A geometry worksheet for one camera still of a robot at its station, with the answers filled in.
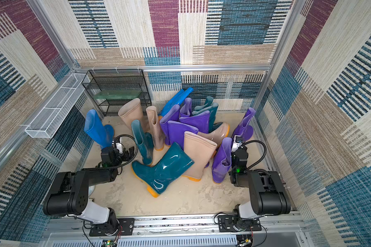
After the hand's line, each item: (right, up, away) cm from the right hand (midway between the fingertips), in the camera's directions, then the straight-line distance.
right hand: (232, 144), depth 92 cm
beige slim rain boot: (-45, +16, -8) cm, 49 cm away
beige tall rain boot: (-58, +19, -5) cm, 61 cm away
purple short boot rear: (-20, +14, -3) cm, 24 cm away
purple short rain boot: (-32, +7, -12) cm, 35 cm away
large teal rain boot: (-41, -15, -12) cm, 46 cm away
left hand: (-64, -2, +3) cm, 64 cm away
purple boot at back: (-27, +20, -1) cm, 34 cm away
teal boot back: (-12, +18, -3) cm, 22 cm away
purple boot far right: (+3, +8, -11) cm, 14 cm away
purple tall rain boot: (-34, +16, -8) cm, 39 cm away
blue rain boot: (-77, +5, +2) cm, 77 cm away
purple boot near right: (-11, -6, -21) cm, 24 cm away
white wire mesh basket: (-91, +10, -22) cm, 95 cm away
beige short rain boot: (-20, -2, -17) cm, 27 cm away
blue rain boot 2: (-33, +26, +3) cm, 42 cm away
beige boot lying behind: (-9, +6, -2) cm, 11 cm away
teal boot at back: (-14, +25, -1) cm, 29 cm away
